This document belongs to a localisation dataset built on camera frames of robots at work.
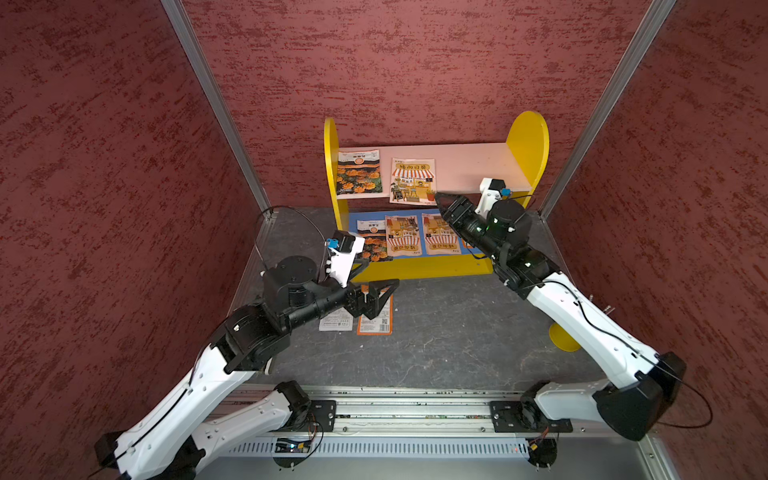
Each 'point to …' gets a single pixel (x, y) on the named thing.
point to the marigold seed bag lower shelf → (375, 233)
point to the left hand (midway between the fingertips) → (378, 279)
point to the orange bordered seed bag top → (381, 322)
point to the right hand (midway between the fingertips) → (433, 207)
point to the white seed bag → (336, 321)
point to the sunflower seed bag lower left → (402, 235)
